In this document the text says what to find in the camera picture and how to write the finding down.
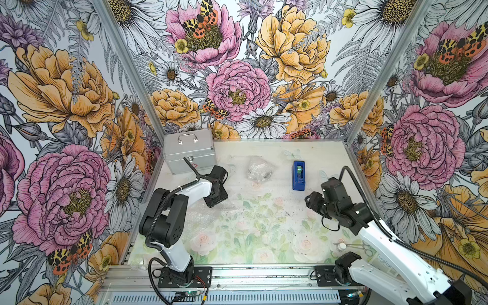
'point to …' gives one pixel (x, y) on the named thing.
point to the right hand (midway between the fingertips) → (307, 205)
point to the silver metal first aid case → (198, 147)
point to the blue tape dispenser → (298, 175)
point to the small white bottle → (342, 246)
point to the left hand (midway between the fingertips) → (219, 204)
